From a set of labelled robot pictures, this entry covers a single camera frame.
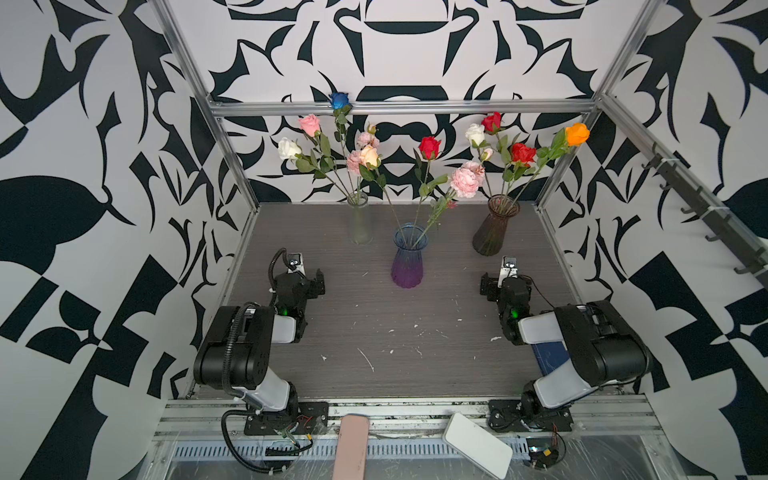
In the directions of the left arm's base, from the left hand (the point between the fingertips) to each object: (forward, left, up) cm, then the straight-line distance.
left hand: (301, 266), depth 93 cm
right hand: (-3, -63, -1) cm, 63 cm away
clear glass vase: (+15, -18, -2) cm, 23 cm away
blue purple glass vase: (0, -32, 0) cm, 32 cm away
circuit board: (-49, -61, -9) cm, 79 cm away
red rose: (+19, -65, +25) cm, 73 cm away
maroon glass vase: (+9, -60, +1) cm, 60 cm away
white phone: (-47, -45, -4) cm, 65 cm away
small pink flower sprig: (+27, -21, +27) cm, 44 cm away
